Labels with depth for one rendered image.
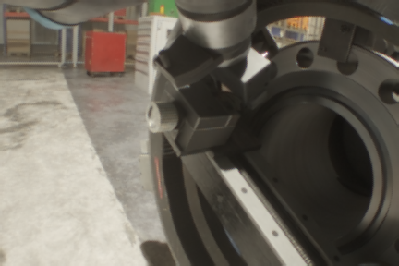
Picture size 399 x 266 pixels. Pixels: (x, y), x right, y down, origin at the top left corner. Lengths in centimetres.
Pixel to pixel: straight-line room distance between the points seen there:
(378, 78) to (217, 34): 24
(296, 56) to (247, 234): 30
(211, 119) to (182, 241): 33
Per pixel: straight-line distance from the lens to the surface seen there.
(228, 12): 29
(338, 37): 45
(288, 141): 65
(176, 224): 63
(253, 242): 41
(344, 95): 45
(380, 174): 44
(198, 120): 36
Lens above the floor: 79
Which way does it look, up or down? 18 degrees down
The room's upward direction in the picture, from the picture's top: 7 degrees clockwise
